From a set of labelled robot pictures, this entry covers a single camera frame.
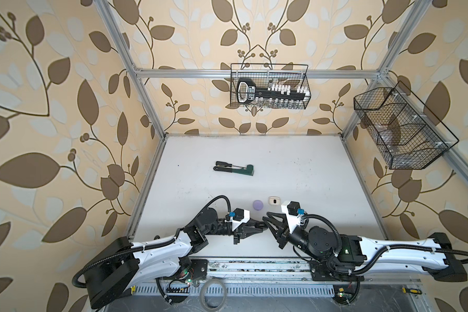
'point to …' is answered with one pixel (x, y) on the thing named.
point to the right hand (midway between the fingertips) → (265, 217)
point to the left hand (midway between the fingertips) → (258, 224)
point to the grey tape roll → (202, 298)
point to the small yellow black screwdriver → (412, 290)
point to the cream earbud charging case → (274, 200)
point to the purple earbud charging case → (257, 205)
